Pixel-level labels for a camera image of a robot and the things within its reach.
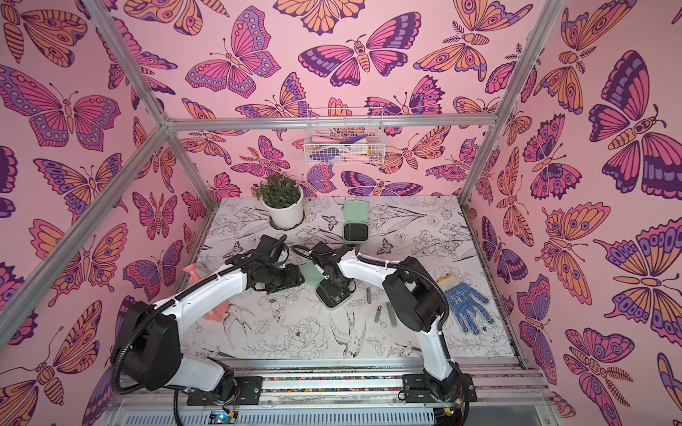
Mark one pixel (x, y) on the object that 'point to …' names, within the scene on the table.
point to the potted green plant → (282, 196)
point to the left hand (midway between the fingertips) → (301, 279)
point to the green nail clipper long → (392, 314)
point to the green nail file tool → (377, 314)
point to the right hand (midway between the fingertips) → (336, 285)
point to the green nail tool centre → (368, 295)
